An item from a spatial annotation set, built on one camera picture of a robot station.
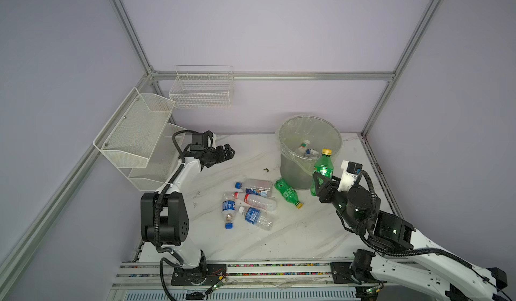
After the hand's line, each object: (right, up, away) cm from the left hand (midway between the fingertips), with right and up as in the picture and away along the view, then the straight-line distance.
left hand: (226, 156), depth 91 cm
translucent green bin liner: (+37, +9, +7) cm, 39 cm away
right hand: (+34, -6, -26) cm, 44 cm away
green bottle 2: (+29, -17, -1) cm, 33 cm away
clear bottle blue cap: (+2, -23, -5) cm, 23 cm away
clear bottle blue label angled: (+14, -25, -9) cm, 30 cm away
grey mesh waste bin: (+32, -9, +2) cm, 34 cm away
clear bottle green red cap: (+37, +4, +7) cm, 38 cm away
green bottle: (+37, -3, -26) cm, 46 cm away
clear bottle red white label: (+15, -20, -3) cm, 25 cm away
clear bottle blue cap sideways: (+14, -15, +5) cm, 21 cm away
